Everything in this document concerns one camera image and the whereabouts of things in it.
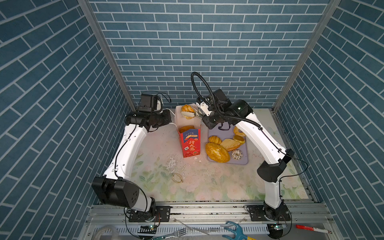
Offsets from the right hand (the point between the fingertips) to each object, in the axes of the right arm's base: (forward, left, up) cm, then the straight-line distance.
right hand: (203, 117), depth 74 cm
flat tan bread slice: (+2, -17, -27) cm, 32 cm away
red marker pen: (-39, -54, -32) cm, 74 cm away
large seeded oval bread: (-6, -9, -25) cm, 27 cm away
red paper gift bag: (-5, +7, -14) cm, 17 cm away
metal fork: (-46, +8, -30) cm, 55 cm away
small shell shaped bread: (+5, +9, -2) cm, 10 cm away
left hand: (0, +17, -2) cm, 17 cm away
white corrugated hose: (-49, +38, -31) cm, 69 cm away
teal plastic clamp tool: (-45, -19, -30) cm, 57 cm away
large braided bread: (+9, +13, -21) cm, 26 cm away
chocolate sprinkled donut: (-4, -21, -29) cm, 37 cm away
